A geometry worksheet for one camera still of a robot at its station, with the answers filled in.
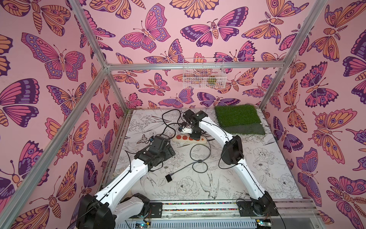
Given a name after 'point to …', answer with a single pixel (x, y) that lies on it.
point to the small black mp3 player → (168, 178)
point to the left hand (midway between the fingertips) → (170, 152)
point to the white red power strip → (187, 139)
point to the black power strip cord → (179, 119)
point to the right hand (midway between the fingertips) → (196, 132)
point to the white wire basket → (206, 73)
